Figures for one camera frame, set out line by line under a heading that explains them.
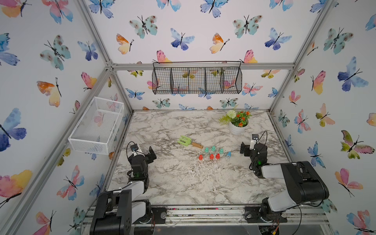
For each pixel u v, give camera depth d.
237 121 0.97
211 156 0.93
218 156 0.93
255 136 0.81
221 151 0.96
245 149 0.87
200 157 0.93
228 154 0.96
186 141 1.02
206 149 0.96
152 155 0.82
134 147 0.73
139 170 0.67
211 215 0.75
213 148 0.96
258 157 0.72
